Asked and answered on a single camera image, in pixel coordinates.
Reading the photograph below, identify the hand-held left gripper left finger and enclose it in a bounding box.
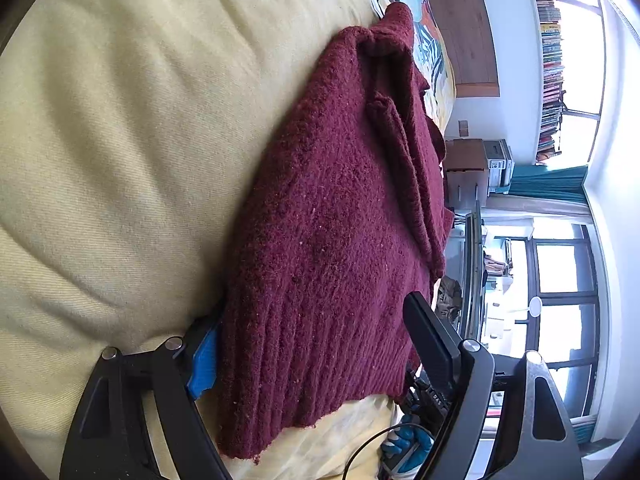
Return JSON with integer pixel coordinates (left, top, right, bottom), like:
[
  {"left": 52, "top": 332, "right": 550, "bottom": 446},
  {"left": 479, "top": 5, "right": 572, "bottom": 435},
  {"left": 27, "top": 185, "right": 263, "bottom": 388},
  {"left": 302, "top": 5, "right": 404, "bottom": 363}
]
[{"left": 59, "top": 316, "right": 233, "bottom": 480}]

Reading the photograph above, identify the wooden headboard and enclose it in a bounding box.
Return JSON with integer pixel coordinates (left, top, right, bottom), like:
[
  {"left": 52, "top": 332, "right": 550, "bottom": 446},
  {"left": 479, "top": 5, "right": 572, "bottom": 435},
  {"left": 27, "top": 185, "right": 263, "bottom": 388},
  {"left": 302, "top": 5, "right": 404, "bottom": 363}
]
[{"left": 412, "top": 0, "right": 501, "bottom": 98}]

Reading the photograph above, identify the wooden chest of drawers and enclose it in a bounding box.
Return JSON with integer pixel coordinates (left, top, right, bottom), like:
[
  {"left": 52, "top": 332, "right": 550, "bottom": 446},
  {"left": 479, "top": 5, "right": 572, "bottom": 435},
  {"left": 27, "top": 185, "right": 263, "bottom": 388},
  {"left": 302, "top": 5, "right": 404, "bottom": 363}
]
[{"left": 442, "top": 137, "right": 491, "bottom": 211}]

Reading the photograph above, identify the white printer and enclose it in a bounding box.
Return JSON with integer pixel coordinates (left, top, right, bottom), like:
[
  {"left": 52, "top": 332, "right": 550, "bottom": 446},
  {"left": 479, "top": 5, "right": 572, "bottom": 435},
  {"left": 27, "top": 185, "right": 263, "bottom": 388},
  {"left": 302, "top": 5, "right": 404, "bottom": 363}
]
[{"left": 482, "top": 139, "right": 515, "bottom": 193}]

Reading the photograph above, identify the round white lamp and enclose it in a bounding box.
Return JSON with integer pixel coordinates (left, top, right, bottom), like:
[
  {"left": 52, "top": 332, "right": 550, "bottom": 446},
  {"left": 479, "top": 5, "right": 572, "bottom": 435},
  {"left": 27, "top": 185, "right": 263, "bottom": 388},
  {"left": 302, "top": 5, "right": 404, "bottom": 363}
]
[{"left": 505, "top": 296, "right": 546, "bottom": 318}]

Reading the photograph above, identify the beige jacket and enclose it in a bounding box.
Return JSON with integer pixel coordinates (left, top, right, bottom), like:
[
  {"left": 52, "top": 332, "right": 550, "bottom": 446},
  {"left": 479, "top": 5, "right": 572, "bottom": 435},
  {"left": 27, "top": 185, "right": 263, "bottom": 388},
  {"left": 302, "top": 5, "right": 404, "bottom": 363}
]
[{"left": 435, "top": 276, "right": 463, "bottom": 331}]

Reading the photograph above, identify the long teal curtain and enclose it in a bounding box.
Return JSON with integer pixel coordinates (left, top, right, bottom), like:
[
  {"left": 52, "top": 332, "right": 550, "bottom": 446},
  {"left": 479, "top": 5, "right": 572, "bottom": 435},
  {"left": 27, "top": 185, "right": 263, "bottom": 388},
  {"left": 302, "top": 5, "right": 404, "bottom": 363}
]
[{"left": 487, "top": 164, "right": 591, "bottom": 208}]

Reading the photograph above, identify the grey desk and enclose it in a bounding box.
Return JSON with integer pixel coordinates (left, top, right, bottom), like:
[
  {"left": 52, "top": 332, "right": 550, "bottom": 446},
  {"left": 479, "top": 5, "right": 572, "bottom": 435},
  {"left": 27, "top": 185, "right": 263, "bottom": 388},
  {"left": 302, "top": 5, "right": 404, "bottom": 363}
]
[{"left": 460, "top": 205, "right": 488, "bottom": 346}]

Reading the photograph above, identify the row of books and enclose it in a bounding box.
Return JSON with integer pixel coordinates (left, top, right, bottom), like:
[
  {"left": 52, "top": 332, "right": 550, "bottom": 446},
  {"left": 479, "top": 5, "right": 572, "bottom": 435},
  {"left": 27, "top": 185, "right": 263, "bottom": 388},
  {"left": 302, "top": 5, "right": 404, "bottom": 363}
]
[{"left": 525, "top": 0, "right": 568, "bottom": 163}]

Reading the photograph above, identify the dark red knit sweater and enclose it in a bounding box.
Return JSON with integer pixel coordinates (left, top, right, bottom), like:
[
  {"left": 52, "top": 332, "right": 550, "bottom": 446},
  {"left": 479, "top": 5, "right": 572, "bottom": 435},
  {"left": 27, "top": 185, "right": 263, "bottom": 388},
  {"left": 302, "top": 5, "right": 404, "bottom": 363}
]
[{"left": 216, "top": 1, "right": 456, "bottom": 461}]

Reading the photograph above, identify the person's right hand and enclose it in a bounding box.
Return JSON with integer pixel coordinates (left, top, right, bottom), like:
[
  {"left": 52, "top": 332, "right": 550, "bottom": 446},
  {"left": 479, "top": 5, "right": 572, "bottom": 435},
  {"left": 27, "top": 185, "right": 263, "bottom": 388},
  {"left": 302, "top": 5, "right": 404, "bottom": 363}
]
[{"left": 382, "top": 412, "right": 435, "bottom": 476}]

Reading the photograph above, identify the window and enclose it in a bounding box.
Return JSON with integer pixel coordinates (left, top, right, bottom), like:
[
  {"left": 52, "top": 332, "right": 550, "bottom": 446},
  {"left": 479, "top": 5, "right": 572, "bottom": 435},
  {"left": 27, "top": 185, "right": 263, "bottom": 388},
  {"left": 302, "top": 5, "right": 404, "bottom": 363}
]
[{"left": 520, "top": 0, "right": 611, "bottom": 421}]

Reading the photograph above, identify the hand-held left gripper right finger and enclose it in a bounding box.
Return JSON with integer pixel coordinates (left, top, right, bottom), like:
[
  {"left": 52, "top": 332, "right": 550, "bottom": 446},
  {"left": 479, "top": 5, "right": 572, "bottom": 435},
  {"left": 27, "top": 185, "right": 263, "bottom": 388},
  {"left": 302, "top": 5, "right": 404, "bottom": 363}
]
[{"left": 402, "top": 291, "right": 585, "bottom": 480}]

